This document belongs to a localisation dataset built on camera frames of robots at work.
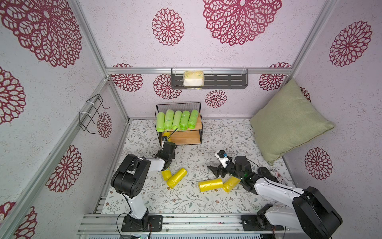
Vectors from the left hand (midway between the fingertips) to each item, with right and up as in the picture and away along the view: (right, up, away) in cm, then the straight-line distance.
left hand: (167, 150), depth 100 cm
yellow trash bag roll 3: (+38, -17, -17) cm, 45 cm away
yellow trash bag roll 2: (+29, -17, -18) cm, 38 cm away
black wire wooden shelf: (+15, +9, +8) cm, 19 cm away
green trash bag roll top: (+2, +20, -7) cm, 21 cm away
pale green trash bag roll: (+7, +18, -9) cm, 21 cm away
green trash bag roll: (-3, +18, -8) cm, 20 cm away
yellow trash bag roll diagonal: (+7, -15, -13) cm, 21 cm away
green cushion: (+69, +17, -19) cm, 73 cm away
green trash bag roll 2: (+12, +18, -9) cm, 24 cm away
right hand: (+28, -3, -16) cm, 33 cm away
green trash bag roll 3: (+18, +22, -6) cm, 29 cm away
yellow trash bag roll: (+2, -13, -14) cm, 19 cm away
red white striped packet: (+68, -14, -12) cm, 70 cm away
